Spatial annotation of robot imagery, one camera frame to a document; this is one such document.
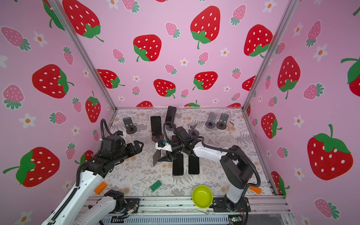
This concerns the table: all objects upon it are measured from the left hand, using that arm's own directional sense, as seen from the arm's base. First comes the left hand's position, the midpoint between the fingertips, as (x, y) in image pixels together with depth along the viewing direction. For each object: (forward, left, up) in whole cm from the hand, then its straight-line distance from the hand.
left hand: (138, 145), depth 77 cm
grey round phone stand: (+30, -46, -18) cm, 58 cm away
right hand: (-2, -11, -4) cm, 12 cm away
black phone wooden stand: (+21, -6, -4) cm, 22 cm away
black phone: (+17, -18, -19) cm, 31 cm away
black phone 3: (-3, -32, -19) cm, 37 cm away
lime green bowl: (-22, -36, -18) cm, 46 cm away
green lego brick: (-16, -9, -18) cm, 26 cm away
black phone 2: (-3, -22, -18) cm, 29 cm away
